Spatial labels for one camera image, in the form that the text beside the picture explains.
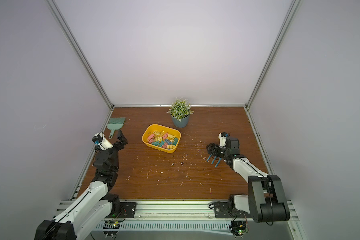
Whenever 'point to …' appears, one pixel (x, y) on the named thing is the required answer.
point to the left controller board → (111, 225)
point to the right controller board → (239, 228)
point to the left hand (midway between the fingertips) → (115, 132)
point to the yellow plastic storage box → (162, 137)
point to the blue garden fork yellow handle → (215, 158)
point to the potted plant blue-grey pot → (180, 109)
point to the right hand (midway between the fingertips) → (213, 145)
